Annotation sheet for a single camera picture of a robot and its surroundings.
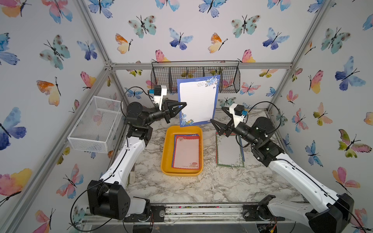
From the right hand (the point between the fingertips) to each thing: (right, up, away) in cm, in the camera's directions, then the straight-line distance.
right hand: (220, 111), depth 63 cm
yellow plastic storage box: (-28, -22, +33) cm, 49 cm away
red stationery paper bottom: (-15, -24, +34) cm, 44 cm away
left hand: (-15, +3, -3) cm, 15 cm away
